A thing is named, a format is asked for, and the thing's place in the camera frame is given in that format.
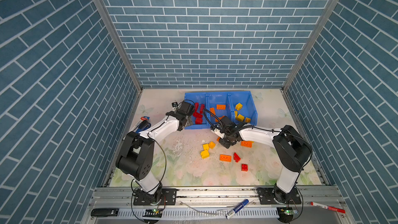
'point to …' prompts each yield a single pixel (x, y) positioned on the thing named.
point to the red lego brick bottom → (197, 114)
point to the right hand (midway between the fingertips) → (224, 140)
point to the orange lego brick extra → (225, 158)
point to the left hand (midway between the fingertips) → (184, 122)
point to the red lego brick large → (201, 108)
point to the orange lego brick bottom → (212, 110)
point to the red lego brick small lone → (244, 167)
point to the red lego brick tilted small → (236, 157)
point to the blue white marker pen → (230, 214)
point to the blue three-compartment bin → (210, 107)
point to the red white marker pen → (328, 207)
